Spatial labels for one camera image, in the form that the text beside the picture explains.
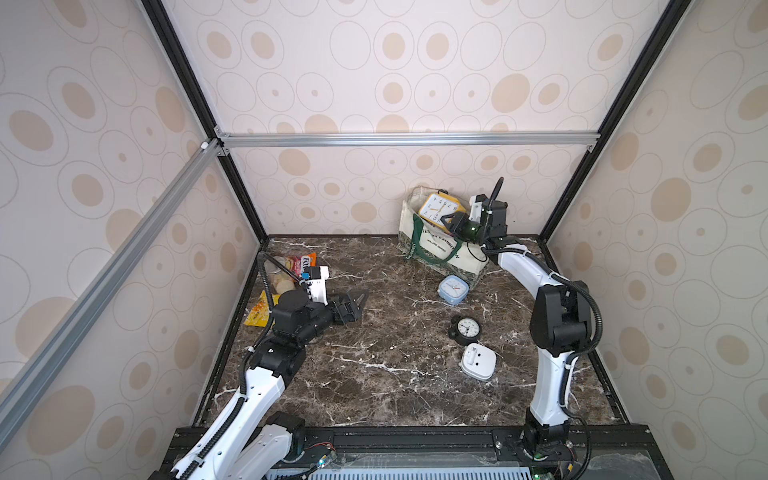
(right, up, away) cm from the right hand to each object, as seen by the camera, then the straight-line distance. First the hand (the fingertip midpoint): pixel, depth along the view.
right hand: (458, 218), depth 95 cm
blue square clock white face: (0, -23, +6) cm, 24 cm away
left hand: (-28, -22, -23) cm, 42 cm away
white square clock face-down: (+3, -42, -11) cm, 44 cm away
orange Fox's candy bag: (-51, -13, +17) cm, 55 cm away
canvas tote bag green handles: (-8, -9, +7) cm, 14 cm away
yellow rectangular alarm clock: (-6, +5, +3) cm, 8 cm away
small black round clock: (+1, -35, -5) cm, 35 cm away
